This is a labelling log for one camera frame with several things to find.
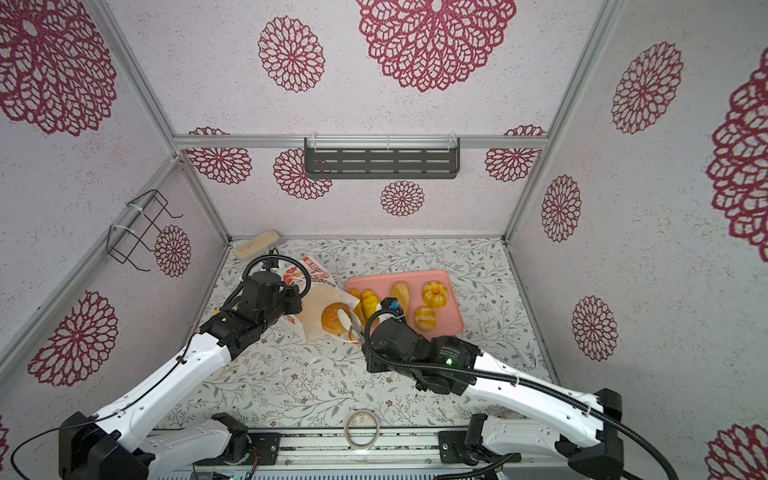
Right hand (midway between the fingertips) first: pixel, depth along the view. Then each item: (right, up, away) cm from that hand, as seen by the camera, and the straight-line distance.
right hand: (362, 345), depth 66 cm
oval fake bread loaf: (+10, +9, +34) cm, 36 cm away
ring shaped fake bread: (+21, +8, +32) cm, 39 cm away
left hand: (-19, +10, +14) cm, 26 cm away
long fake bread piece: (-4, +8, +34) cm, 35 cm away
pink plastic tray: (+26, +1, +31) cm, 40 cm away
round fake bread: (-9, +3, +13) cm, 16 cm away
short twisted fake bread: (0, +6, +31) cm, 31 cm away
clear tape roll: (-5, -25, +10) cm, 28 cm away
